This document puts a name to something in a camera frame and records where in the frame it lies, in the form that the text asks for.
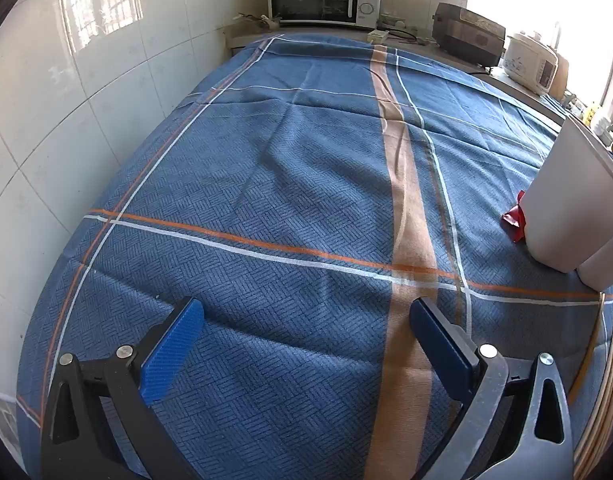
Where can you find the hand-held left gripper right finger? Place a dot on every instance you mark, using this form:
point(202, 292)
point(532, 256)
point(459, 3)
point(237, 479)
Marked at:
point(439, 342)

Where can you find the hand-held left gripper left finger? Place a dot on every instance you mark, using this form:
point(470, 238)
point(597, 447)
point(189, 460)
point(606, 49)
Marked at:
point(169, 355)

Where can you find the bunch of wooden chopsticks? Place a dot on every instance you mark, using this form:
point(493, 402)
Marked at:
point(603, 400)

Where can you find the white plastic chopstick holder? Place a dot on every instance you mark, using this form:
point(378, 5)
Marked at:
point(566, 200)

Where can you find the red packet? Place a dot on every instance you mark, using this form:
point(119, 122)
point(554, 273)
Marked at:
point(516, 217)

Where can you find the blue plaid tablecloth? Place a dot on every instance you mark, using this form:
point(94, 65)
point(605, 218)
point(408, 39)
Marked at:
point(286, 185)

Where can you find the white rice cooker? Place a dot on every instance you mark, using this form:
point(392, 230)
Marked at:
point(528, 62)

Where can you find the wooden cutting board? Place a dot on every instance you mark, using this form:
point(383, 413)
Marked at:
point(562, 75)

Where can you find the dark rice cooker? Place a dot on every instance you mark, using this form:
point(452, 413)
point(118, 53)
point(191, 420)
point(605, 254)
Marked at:
point(466, 35)

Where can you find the white power strip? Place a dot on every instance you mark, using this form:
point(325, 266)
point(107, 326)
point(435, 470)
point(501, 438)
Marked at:
point(378, 36)

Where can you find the crumpled grey rag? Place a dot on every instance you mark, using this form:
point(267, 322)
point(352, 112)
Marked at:
point(259, 20)

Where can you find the white microwave oven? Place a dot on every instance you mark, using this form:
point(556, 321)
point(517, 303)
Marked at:
point(311, 0)

